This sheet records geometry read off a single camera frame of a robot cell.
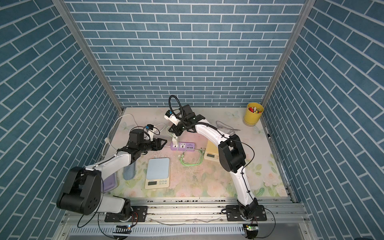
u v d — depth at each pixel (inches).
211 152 36.8
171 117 31.6
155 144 31.0
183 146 37.8
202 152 37.5
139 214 29.1
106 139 41.3
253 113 39.2
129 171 33.9
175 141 36.8
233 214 28.9
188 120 28.9
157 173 33.4
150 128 31.7
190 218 29.0
